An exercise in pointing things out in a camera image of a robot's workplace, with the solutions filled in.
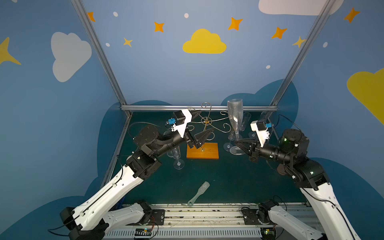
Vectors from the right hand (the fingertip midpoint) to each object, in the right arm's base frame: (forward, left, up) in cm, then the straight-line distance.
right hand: (239, 140), depth 60 cm
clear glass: (+30, -23, -16) cm, 42 cm away
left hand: (0, +14, +13) cm, 20 cm away
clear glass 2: (+29, -12, -15) cm, 34 cm away
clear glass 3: (+5, +29, -37) cm, 47 cm away
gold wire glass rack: (+15, +12, -6) cm, 21 cm away
